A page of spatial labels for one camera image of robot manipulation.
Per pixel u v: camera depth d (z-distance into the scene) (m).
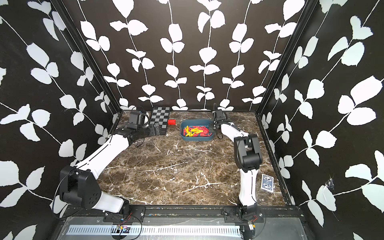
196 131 1.07
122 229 0.70
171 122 1.17
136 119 0.65
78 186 0.42
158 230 0.70
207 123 1.11
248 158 0.55
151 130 0.78
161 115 1.15
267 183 0.84
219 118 0.82
